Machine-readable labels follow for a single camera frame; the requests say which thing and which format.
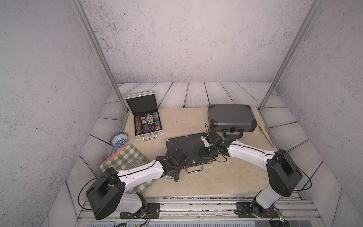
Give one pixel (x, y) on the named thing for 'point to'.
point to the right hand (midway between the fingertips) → (201, 154)
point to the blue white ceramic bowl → (119, 139)
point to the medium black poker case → (190, 145)
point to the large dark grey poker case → (232, 119)
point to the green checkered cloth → (126, 158)
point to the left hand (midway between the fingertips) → (187, 166)
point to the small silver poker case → (147, 124)
